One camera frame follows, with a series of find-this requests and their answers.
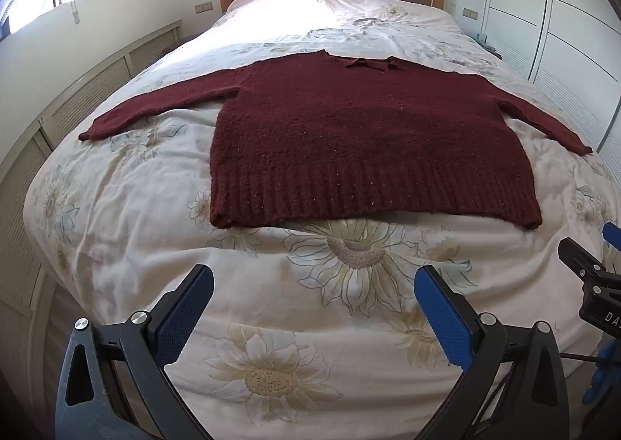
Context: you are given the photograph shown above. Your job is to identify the dark red knitted sweater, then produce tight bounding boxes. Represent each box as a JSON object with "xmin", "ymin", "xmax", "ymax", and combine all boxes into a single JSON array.
[{"xmin": 78, "ymin": 50, "xmax": 593, "ymax": 230}]

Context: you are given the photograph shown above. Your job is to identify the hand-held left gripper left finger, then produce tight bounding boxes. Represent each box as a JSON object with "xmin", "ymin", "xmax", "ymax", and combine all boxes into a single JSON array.
[{"xmin": 56, "ymin": 264, "xmax": 215, "ymax": 440}]

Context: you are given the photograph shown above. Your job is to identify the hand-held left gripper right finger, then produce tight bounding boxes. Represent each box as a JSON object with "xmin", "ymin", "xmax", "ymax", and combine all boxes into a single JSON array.
[{"xmin": 414, "ymin": 265, "xmax": 571, "ymax": 440}]

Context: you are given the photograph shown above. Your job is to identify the person's right hand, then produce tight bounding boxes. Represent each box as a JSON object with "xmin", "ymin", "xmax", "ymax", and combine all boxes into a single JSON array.
[{"xmin": 581, "ymin": 338, "xmax": 621, "ymax": 406}]

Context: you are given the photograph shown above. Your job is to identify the black cable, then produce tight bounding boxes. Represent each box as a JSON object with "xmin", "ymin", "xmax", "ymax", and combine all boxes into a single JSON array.
[{"xmin": 558, "ymin": 351, "xmax": 607, "ymax": 366}]

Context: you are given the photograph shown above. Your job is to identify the bed with floral duvet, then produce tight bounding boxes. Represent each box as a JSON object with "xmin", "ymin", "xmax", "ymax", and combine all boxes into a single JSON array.
[{"xmin": 26, "ymin": 0, "xmax": 621, "ymax": 440}]

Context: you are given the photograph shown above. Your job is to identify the white wardrobe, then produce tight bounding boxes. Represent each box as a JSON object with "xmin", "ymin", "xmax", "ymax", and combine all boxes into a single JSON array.
[{"xmin": 478, "ymin": 0, "xmax": 621, "ymax": 169}]

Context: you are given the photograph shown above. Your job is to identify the beige louvered wall cabinet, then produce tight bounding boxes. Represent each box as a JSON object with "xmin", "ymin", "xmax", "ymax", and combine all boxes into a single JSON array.
[{"xmin": 0, "ymin": 20, "xmax": 183, "ymax": 421}]

